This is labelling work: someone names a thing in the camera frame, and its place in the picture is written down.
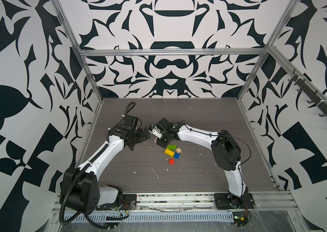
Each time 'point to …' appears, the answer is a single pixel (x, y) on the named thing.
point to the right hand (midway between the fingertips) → (159, 140)
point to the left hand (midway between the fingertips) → (144, 134)
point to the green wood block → (172, 147)
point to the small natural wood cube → (178, 150)
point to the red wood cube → (171, 161)
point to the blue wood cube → (177, 155)
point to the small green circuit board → (240, 218)
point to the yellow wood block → (169, 152)
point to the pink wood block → (155, 139)
